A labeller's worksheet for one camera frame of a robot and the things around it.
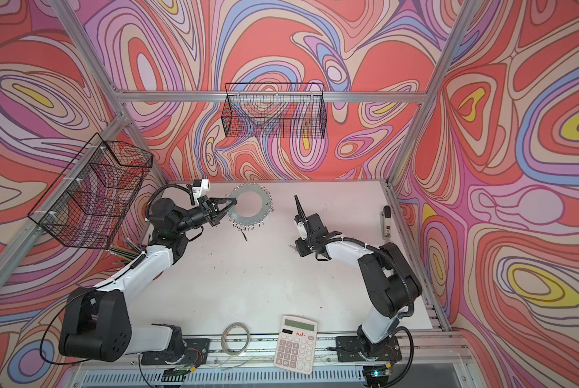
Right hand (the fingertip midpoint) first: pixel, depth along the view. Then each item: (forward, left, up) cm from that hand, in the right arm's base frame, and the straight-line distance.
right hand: (305, 249), depth 95 cm
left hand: (-2, +21, +30) cm, 36 cm away
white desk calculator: (-33, +5, 0) cm, 33 cm away
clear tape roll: (-32, +28, -1) cm, 42 cm away
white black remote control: (+14, -36, +2) cm, 38 cm away
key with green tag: (+2, +5, -2) cm, 6 cm away
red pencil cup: (-5, +62, +12) cm, 64 cm away
